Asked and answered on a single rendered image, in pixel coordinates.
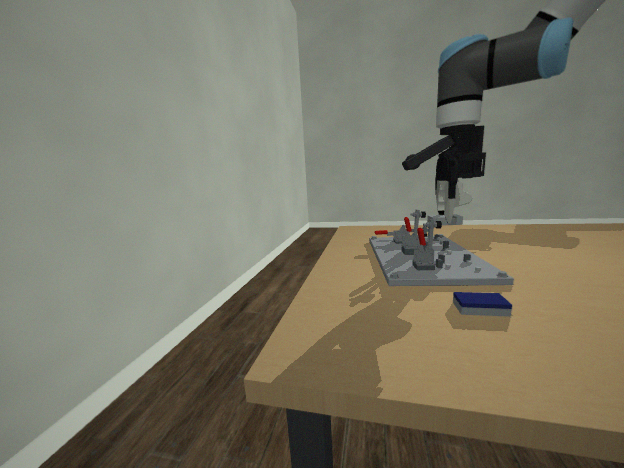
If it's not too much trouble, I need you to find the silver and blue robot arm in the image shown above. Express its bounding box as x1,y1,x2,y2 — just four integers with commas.
402,0,605,170

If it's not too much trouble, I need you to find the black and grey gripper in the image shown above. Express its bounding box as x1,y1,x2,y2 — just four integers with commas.
435,124,486,223

